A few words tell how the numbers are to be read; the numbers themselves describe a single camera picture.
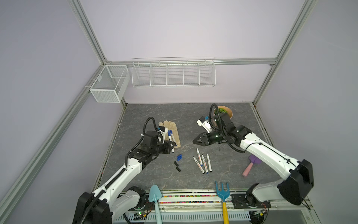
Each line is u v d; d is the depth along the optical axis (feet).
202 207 2.42
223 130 1.96
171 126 3.45
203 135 2.18
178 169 2.79
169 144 2.56
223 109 3.37
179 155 3.00
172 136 3.24
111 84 3.37
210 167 2.78
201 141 2.20
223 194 2.47
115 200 1.46
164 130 2.43
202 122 2.27
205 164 2.84
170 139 2.56
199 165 2.84
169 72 3.35
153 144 2.08
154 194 2.45
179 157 2.93
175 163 2.87
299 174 1.33
